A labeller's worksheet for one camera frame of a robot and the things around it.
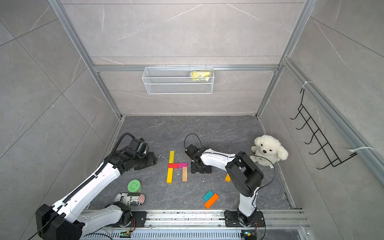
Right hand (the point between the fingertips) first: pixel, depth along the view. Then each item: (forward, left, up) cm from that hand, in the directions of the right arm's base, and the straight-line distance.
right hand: (200, 170), depth 91 cm
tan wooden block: (-3, +9, +2) cm, 10 cm away
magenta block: (+4, +12, 0) cm, 13 cm away
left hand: (+1, +25, +16) cm, 29 cm away
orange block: (-19, -4, +1) cm, 20 cm away
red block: (+3, +17, +1) cm, 18 cm away
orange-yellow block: (-6, -16, +2) cm, 17 cm away
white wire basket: (+52, +14, +31) cm, 62 cm away
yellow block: (+9, +18, +2) cm, 20 cm away
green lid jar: (-11, +37, +5) cm, 39 cm away
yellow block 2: (-3, +18, +1) cm, 19 cm away
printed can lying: (-17, +35, +4) cm, 39 cm away
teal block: (-15, -4, +1) cm, 16 cm away
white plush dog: (+3, -37, +17) cm, 41 cm away
